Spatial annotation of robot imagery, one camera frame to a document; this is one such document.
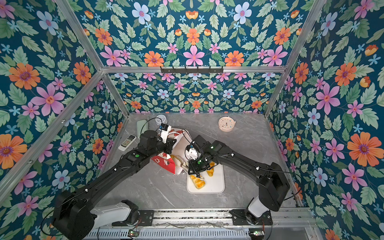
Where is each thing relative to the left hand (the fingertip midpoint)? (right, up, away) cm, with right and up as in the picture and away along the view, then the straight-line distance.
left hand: (177, 137), depth 77 cm
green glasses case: (-35, +7, +34) cm, 49 cm away
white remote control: (-39, -5, +24) cm, 46 cm away
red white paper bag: (-9, -13, +5) cm, 17 cm away
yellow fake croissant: (+17, -21, +9) cm, 29 cm away
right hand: (+7, -18, -2) cm, 19 cm away
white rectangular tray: (+19, -28, +8) cm, 35 cm away
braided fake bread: (+10, -25, +4) cm, 28 cm away
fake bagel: (-1, -13, +5) cm, 14 cm away
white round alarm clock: (-20, +10, +34) cm, 41 cm away
